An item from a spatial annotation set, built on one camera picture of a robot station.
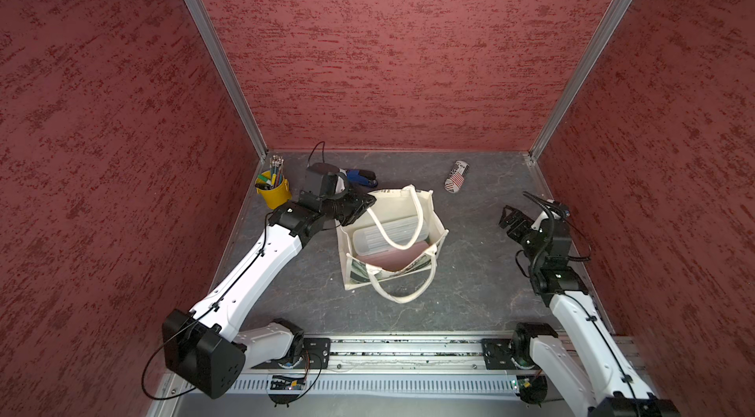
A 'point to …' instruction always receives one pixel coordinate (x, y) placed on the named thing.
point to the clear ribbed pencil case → (369, 238)
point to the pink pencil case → (394, 260)
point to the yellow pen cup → (272, 185)
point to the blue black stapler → (363, 176)
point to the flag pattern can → (456, 176)
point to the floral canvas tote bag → (394, 204)
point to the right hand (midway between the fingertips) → (511, 218)
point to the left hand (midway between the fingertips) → (376, 204)
